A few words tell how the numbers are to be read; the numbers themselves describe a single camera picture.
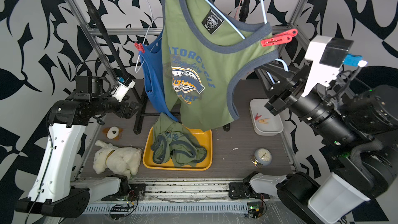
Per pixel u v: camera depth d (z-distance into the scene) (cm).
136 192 74
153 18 87
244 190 66
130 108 57
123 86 54
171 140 83
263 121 98
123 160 73
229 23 31
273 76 31
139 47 54
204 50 38
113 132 91
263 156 81
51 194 35
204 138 90
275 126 96
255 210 71
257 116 97
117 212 72
